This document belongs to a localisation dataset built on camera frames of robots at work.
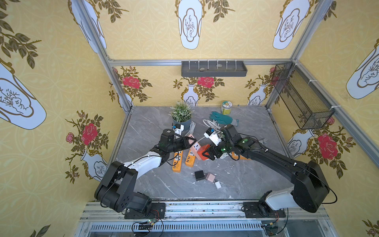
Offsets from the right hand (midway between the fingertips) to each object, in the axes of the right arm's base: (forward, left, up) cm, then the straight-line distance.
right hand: (204, 151), depth 81 cm
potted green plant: (+25, +15, +3) cm, 29 cm away
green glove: (+33, -15, -12) cm, 38 cm away
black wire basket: (+17, -52, +18) cm, 58 cm away
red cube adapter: (+1, +1, 0) cm, 2 cm away
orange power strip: (-1, +16, -12) cm, 20 cm away
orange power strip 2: (0, +8, -11) cm, 14 cm away
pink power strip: (+1, +5, +1) cm, 6 cm away
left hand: (+5, +6, +1) cm, 8 cm away
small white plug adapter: (-14, -8, -11) cm, 20 cm away
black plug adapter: (-9, +2, -12) cm, 15 cm away
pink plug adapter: (-10, -4, -12) cm, 16 cm away
